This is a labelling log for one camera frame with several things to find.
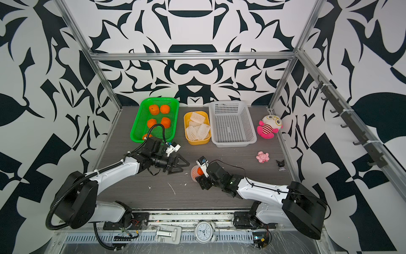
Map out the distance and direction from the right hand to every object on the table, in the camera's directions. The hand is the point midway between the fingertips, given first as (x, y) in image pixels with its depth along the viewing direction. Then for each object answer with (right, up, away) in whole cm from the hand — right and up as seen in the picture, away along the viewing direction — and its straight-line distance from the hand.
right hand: (199, 172), depth 83 cm
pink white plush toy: (+43, +24, +19) cm, 53 cm away
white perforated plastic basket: (+21, +25, +28) cm, 43 cm away
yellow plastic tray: (-3, +29, +24) cm, 38 cm away
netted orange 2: (-2, +1, -2) cm, 3 cm away
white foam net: (+2, +20, +11) cm, 23 cm away
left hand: (-7, +5, -5) cm, 10 cm away
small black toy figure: (+46, +2, +8) cm, 47 cm away
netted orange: (-25, +35, +29) cm, 52 cm away
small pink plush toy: (+36, +6, +8) cm, 37 cm away
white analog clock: (+2, -21, -15) cm, 26 cm away
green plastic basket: (-37, +28, +25) cm, 53 cm away
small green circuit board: (+27, -26, -12) cm, 40 cm away
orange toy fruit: (-32, +35, +29) cm, 56 cm away
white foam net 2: (-5, +20, +14) cm, 25 cm away
